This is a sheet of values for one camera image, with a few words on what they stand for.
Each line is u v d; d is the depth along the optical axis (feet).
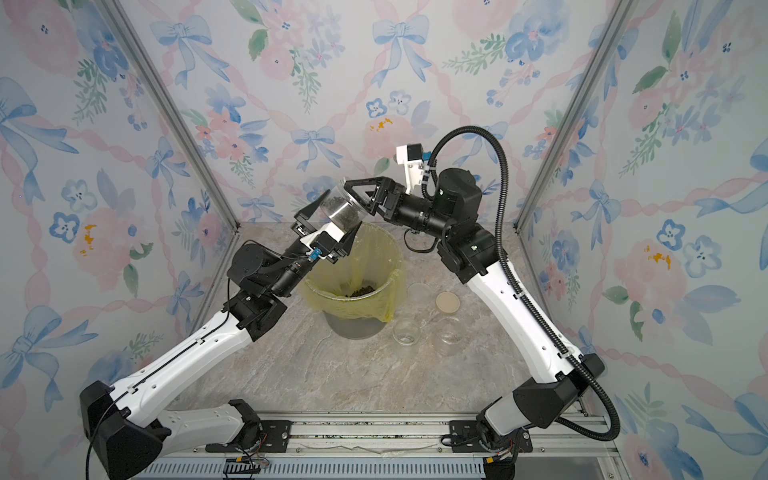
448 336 2.96
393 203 1.60
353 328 3.04
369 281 3.00
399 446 2.41
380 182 1.58
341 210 1.74
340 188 1.78
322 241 1.49
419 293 3.28
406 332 3.03
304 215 1.69
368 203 1.61
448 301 3.22
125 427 1.23
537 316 1.36
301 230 1.72
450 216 1.51
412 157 1.70
